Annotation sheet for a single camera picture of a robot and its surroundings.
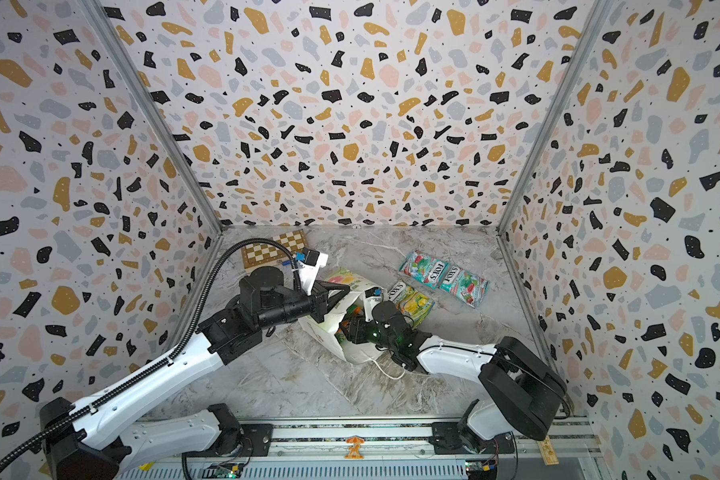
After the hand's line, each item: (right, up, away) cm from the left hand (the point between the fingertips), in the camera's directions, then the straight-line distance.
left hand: (349, 286), depth 64 cm
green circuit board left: (-30, -44, +6) cm, 54 cm away
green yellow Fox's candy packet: (+17, -9, +33) cm, 38 cm away
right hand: (-5, -10, +15) cm, 19 cm away
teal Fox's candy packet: (+22, +2, +41) cm, 47 cm away
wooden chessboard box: (-38, +8, +48) cm, 62 cm away
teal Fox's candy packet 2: (+35, -3, +36) cm, 51 cm away
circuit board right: (+31, -45, +7) cm, 55 cm away
